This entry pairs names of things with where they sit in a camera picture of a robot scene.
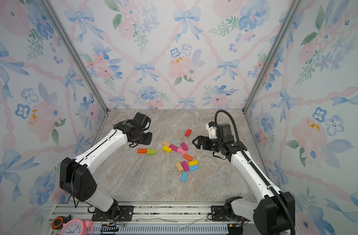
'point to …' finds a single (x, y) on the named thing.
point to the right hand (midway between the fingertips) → (200, 142)
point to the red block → (188, 132)
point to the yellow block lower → (193, 163)
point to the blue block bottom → (184, 176)
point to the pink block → (181, 151)
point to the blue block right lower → (193, 167)
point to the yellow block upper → (167, 149)
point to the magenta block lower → (185, 166)
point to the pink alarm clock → (76, 227)
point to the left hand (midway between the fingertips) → (150, 139)
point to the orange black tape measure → (58, 222)
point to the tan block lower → (179, 166)
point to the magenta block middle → (175, 148)
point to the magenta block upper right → (184, 147)
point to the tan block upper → (164, 142)
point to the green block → (151, 152)
